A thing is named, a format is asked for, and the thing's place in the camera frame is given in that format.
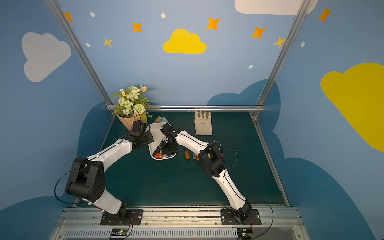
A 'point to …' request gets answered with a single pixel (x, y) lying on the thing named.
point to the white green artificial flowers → (132, 102)
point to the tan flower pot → (129, 121)
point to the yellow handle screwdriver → (161, 156)
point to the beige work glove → (203, 125)
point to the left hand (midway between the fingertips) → (150, 135)
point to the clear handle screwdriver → (194, 155)
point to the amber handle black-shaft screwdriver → (187, 155)
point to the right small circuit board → (244, 233)
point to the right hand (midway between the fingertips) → (164, 152)
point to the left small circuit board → (118, 233)
